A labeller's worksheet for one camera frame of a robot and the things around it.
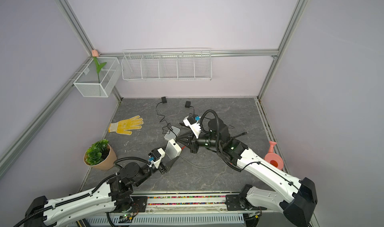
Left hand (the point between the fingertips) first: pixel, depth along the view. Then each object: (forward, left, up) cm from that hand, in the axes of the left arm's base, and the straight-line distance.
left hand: (173, 152), depth 69 cm
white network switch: (-1, -1, +5) cm, 6 cm away
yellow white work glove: (+31, +40, -22) cm, 55 cm away
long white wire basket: (+58, +5, +8) cm, 59 cm away
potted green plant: (+4, +38, -7) cm, 39 cm away
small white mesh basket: (+46, +44, +9) cm, 64 cm away
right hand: (+1, -3, +9) cm, 9 cm away
